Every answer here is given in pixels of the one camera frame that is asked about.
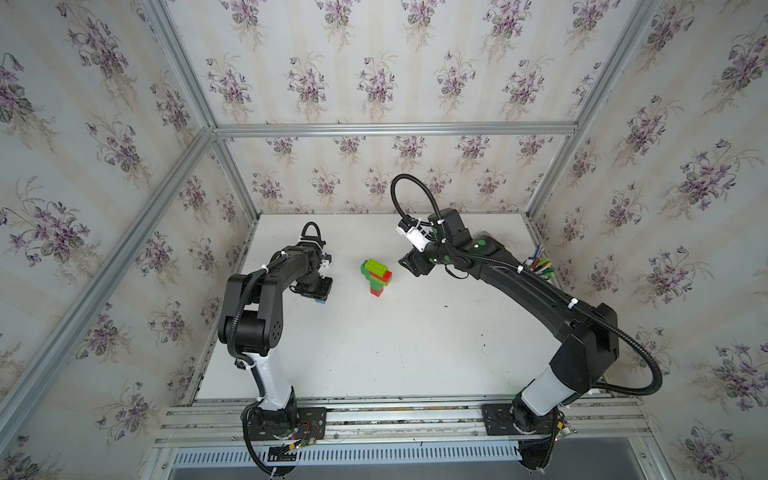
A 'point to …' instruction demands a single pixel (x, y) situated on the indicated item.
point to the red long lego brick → (387, 276)
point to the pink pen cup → (532, 267)
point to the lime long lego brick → (376, 267)
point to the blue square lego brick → (320, 301)
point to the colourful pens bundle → (540, 265)
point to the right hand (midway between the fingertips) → (414, 251)
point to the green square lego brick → (376, 285)
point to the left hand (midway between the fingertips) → (319, 296)
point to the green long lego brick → (367, 273)
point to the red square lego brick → (376, 293)
